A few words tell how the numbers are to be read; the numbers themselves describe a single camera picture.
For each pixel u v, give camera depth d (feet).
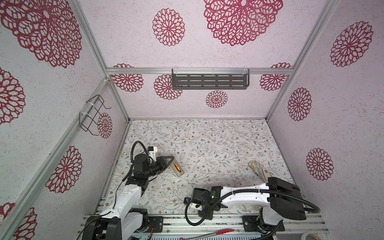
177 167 2.60
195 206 2.25
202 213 2.26
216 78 3.09
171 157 2.62
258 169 2.95
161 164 2.35
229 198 1.72
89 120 2.48
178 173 2.55
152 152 2.52
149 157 2.45
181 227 2.40
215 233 2.30
